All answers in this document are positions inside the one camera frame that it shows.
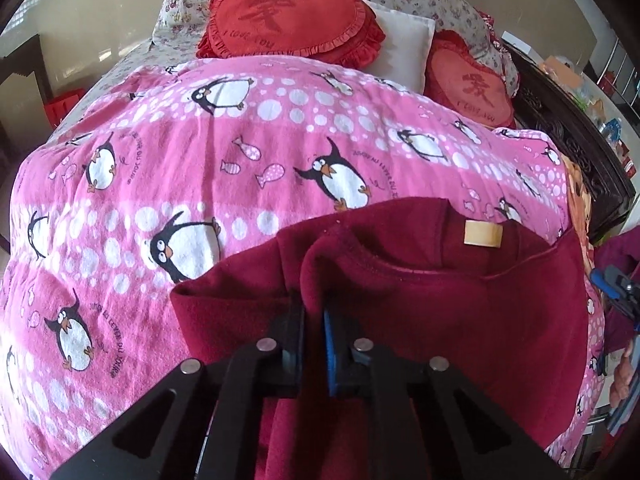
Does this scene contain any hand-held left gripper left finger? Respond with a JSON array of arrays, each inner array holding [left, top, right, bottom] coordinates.
[[50, 300, 307, 480]]

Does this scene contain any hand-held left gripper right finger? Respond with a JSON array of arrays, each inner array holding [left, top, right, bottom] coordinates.
[[322, 307, 568, 480]]

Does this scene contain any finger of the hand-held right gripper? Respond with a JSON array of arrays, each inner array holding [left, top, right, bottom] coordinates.
[[590, 265, 640, 333]]

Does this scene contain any dark red fleece sweater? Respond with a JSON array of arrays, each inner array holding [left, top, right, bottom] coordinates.
[[170, 197, 608, 480]]

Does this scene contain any orange printed cloth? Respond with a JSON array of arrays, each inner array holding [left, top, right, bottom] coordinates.
[[560, 155, 596, 246]]

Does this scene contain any dark wooden headboard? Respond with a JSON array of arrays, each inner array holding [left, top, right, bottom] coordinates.
[[502, 40, 637, 241]]

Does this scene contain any metal rack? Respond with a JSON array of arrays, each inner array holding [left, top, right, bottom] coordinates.
[[605, 20, 640, 106]]

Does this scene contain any pink penguin print blanket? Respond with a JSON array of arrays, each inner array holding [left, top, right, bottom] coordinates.
[[0, 57, 608, 480]]

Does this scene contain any small red heart pillow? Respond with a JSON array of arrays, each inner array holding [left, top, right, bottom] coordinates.
[[424, 30, 517, 130]]

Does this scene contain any white pillow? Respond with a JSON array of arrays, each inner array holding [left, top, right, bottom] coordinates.
[[362, 0, 436, 95]]

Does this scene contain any floral bed sheet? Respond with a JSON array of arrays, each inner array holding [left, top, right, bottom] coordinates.
[[50, 37, 168, 136]]

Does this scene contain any large red heart pillow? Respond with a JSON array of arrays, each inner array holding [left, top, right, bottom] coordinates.
[[196, 0, 387, 68]]

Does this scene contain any red bag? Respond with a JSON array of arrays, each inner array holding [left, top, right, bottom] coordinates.
[[42, 89, 86, 126]]

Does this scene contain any dark wooden table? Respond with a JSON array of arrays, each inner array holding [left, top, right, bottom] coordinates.
[[0, 37, 51, 126]]

